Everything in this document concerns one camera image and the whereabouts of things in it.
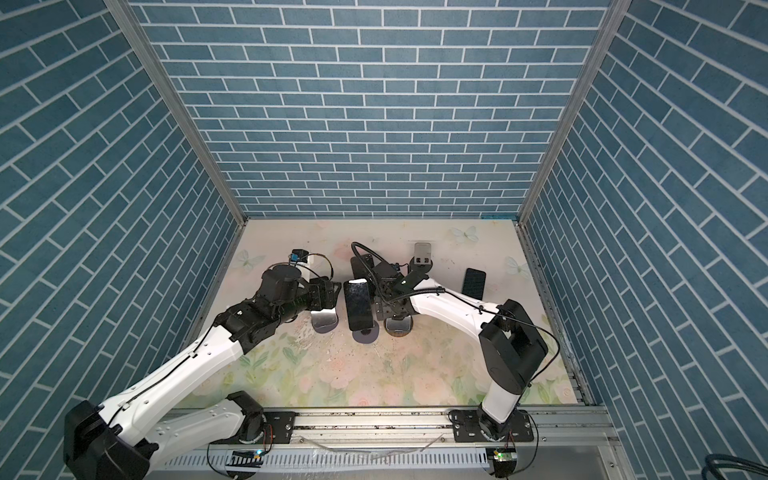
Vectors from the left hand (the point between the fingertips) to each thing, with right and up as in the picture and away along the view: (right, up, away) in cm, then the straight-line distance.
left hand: (329, 284), depth 78 cm
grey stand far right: (+26, +5, +24) cm, 36 cm away
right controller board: (+45, -43, -4) cm, 62 cm away
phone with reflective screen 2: (+18, -14, +9) cm, 25 cm away
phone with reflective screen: (-4, -12, +9) cm, 15 cm away
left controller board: (-19, -42, -6) cm, 46 cm away
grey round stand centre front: (+8, -17, +11) cm, 22 cm away
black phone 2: (+44, -3, +24) cm, 50 cm away
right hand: (+16, -7, +10) cm, 20 cm away
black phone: (+7, -6, +7) cm, 11 cm away
